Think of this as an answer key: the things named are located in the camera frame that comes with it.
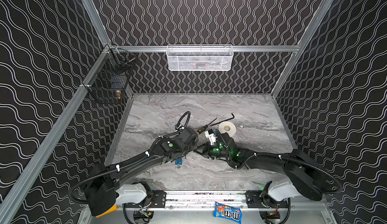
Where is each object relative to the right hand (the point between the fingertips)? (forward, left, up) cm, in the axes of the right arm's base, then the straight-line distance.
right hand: (193, 151), depth 78 cm
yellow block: (-25, +37, -10) cm, 46 cm away
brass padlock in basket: (+21, +39, +20) cm, 49 cm away
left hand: (+2, -3, +2) cm, 4 cm away
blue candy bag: (-25, -16, -12) cm, 32 cm away
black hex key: (+29, -22, -13) cm, 39 cm away
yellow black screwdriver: (+22, -7, -11) cm, 26 cm away
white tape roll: (+23, -21, -12) cm, 33 cm away
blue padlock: (-2, +9, -11) cm, 15 cm away
